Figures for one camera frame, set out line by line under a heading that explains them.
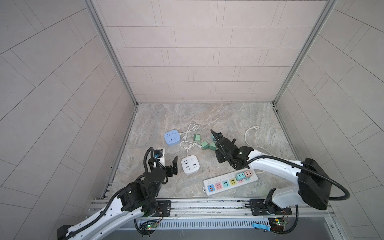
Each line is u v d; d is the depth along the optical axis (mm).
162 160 610
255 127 1007
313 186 412
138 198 503
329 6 708
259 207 711
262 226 649
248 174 757
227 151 619
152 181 496
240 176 753
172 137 941
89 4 699
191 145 911
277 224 680
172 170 640
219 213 708
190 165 830
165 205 714
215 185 758
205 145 913
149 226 650
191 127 993
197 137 955
